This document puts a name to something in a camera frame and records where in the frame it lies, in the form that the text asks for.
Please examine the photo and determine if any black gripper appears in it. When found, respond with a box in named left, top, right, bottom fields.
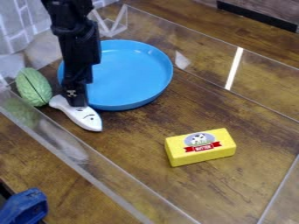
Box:
left=41, top=0, right=100, bottom=107

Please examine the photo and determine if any white toy fish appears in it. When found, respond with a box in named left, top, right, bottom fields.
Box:
left=49, top=94, right=102, bottom=132

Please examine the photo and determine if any blue round tray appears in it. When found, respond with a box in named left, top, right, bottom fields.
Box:
left=57, top=39, right=173, bottom=111

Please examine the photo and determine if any green textured toy vegetable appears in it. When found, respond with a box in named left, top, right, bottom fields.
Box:
left=14, top=67, right=52, bottom=107

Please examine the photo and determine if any white checkered cloth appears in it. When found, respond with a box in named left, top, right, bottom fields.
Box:
left=0, top=0, right=50, bottom=55

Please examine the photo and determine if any yellow toy butter block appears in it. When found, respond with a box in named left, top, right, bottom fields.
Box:
left=164, top=128, right=236, bottom=167

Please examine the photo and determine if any clear acrylic enclosure wall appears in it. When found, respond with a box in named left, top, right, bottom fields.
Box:
left=0, top=0, right=299, bottom=224

